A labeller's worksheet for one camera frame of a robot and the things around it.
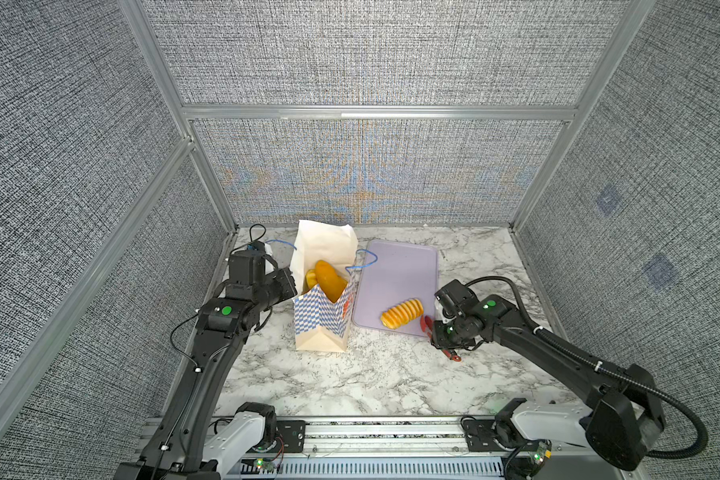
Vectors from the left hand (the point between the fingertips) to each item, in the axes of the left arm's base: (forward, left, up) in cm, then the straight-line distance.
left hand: (295, 277), depth 74 cm
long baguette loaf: (+8, -7, -14) cm, 18 cm away
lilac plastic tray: (+16, -38, -26) cm, 49 cm away
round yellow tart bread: (+13, -1, -19) cm, 23 cm away
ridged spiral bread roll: (0, -29, -21) cm, 36 cm away
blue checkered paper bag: (-5, -5, -15) cm, 17 cm away
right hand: (-11, -36, -16) cm, 41 cm away
